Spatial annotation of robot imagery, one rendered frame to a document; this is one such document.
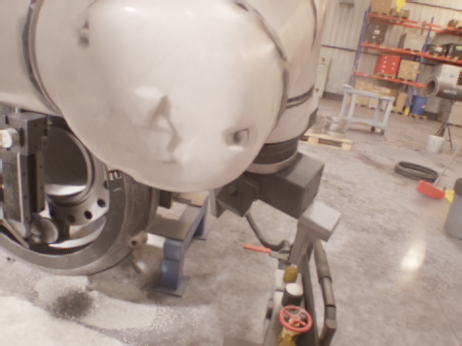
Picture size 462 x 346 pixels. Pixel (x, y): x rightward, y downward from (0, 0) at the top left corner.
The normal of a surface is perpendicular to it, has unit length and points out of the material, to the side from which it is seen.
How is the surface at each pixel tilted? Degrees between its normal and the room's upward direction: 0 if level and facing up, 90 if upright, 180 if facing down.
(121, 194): 90
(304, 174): 25
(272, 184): 114
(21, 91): 121
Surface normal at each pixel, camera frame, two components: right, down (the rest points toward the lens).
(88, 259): -0.14, 0.32
